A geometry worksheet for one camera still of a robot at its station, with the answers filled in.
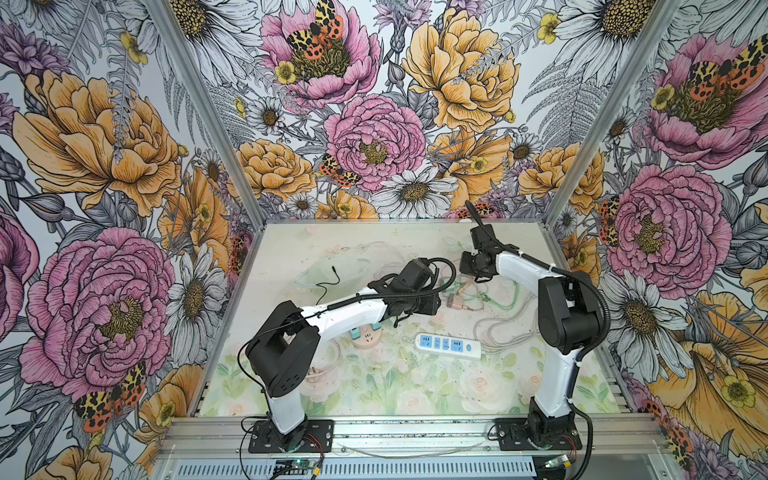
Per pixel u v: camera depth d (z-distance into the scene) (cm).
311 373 81
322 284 103
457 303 97
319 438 74
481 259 77
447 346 87
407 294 67
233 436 75
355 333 86
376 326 89
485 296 100
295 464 71
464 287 100
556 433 69
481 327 94
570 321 53
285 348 47
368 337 88
